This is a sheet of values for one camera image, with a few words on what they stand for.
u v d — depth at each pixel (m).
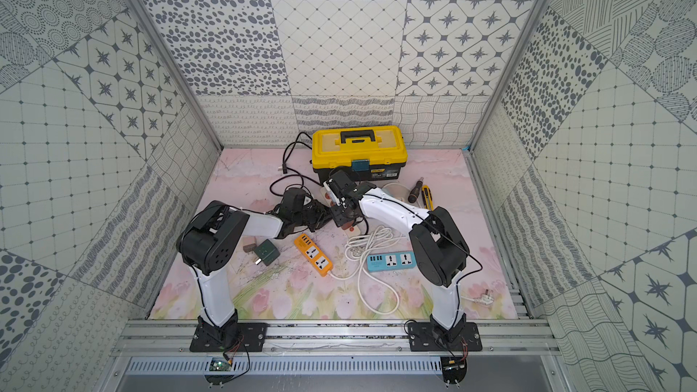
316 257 0.86
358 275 0.83
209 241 0.52
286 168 1.12
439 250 0.49
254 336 0.74
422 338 0.74
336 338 0.76
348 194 0.67
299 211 0.84
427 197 1.04
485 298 0.79
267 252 0.85
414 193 1.01
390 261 0.86
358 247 0.90
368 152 1.00
